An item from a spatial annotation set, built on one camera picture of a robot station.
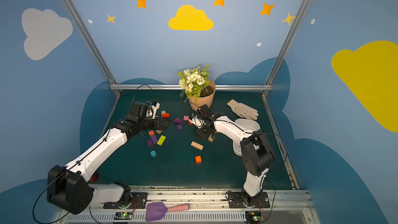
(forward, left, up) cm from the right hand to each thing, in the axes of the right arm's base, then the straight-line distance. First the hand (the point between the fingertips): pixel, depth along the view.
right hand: (203, 130), depth 92 cm
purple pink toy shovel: (-41, +20, -7) cm, 46 cm away
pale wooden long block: (-7, +3, -7) cm, 10 cm away
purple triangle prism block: (+9, +18, -4) cm, 20 cm away
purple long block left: (-4, +31, -7) cm, 32 cm away
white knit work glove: (+24, -28, -9) cm, 38 cm away
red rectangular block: (+15, +27, -7) cm, 32 cm away
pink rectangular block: (+13, +13, -6) cm, 19 cm away
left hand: (-2, +20, +12) cm, 23 cm away
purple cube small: (+6, +16, -7) cm, 19 cm away
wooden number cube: (-3, -5, -5) cm, 7 cm away
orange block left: (0, +34, -7) cm, 34 cm away
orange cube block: (-16, +2, -6) cm, 17 cm away
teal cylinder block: (-14, +28, -5) cm, 32 cm away
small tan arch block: (+16, +29, -5) cm, 33 cm away
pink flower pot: (+19, -1, +9) cm, 21 cm away
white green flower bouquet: (+20, +8, +20) cm, 30 cm away
